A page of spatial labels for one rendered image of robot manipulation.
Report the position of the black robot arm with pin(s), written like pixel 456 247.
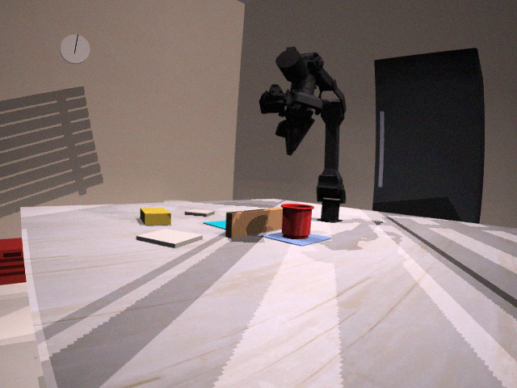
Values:
pixel 305 70

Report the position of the tan flat bar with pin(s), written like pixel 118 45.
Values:
pixel 251 222

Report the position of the yellow block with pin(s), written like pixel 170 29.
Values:
pixel 155 216

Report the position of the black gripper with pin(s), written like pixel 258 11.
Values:
pixel 298 117

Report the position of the white flat square slab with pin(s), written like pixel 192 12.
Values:
pixel 170 238

